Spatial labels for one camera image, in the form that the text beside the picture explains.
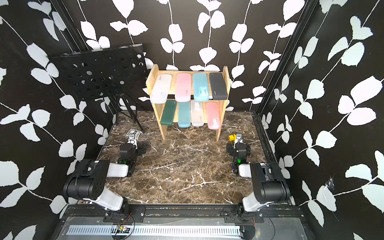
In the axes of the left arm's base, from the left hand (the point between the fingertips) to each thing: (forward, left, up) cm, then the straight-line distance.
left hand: (135, 139), depth 94 cm
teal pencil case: (+7, -33, +14) cm, 36 cm away
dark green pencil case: (+9, -23, +15) cm, 28 cm away
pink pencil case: (+7, -50, +14) cm, 52 cm away
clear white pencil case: (+9, -40, +13) cm, 43 cm away
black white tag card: (+10, +2, -6) cm, 11 cm away
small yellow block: (+4, -65, -7) cm, 66 cm away
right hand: (-3, -66, 0) cm, 66 cm away
